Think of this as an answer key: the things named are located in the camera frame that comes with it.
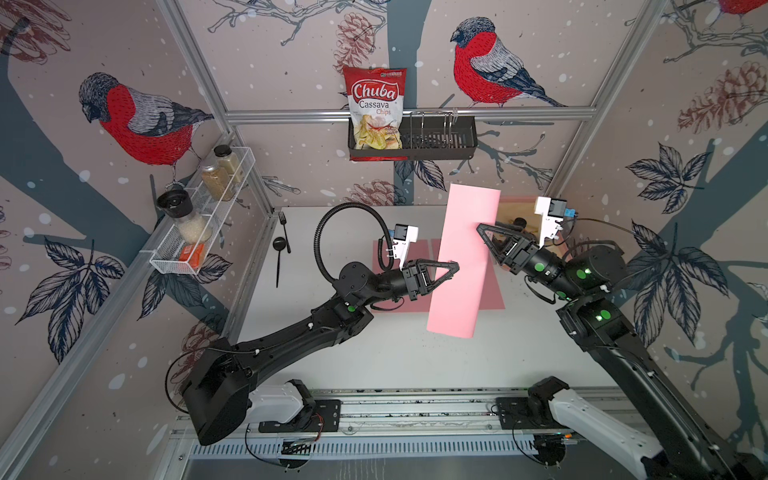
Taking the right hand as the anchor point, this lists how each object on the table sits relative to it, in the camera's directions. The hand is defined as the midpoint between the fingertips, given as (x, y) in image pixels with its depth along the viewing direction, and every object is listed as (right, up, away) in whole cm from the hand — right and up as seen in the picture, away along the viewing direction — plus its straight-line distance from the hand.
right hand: (479, 226), depth 55 cm
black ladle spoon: (-59, -6, +55) cm, 82 cm away
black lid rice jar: (-63, 0, +13) cm, 65 cm away
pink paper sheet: (-4, -14, +2) cm, 15 cm away
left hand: (-4, -8, -1) cm, 9 cm away
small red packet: (-61, -7, +12) cm, 63 cm away
